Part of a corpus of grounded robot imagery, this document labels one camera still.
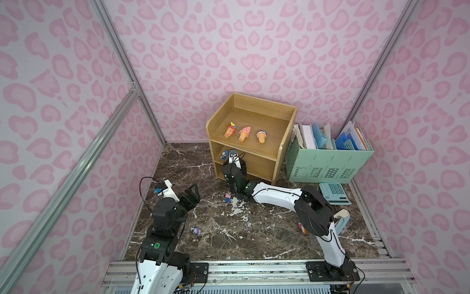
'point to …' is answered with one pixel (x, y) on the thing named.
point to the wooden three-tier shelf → (256, 127)
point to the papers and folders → (312, 136)
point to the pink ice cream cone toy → (244, 133)
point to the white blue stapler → (344, 217)
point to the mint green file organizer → (325, 166)
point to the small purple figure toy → (196, 230)
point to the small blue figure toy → (225, 154)
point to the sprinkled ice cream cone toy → (231, 130)
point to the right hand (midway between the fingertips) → (231, 161)
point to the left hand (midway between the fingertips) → (192, 186)
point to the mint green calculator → (335, 193)
